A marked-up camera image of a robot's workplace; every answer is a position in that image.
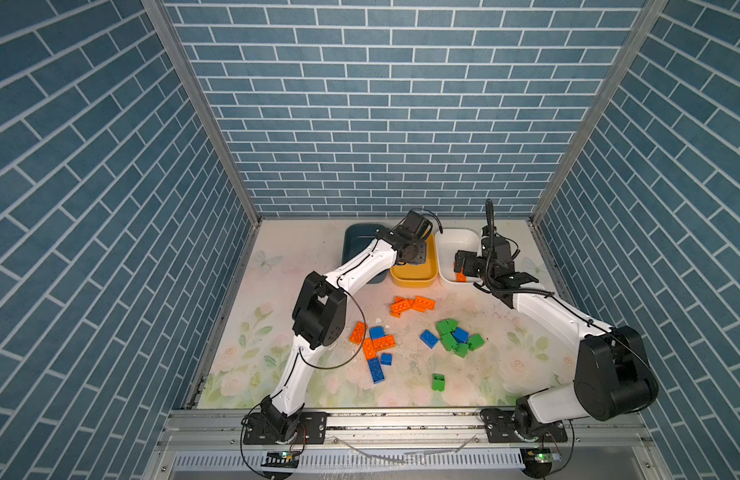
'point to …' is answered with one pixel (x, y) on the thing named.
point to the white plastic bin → (448, 241)
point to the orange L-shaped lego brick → (372, 346)
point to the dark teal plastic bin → (355, 238)
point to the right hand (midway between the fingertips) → (468, 252)
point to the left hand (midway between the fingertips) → (418, 252)
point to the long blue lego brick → (376, 370)
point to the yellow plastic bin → (422, 275)
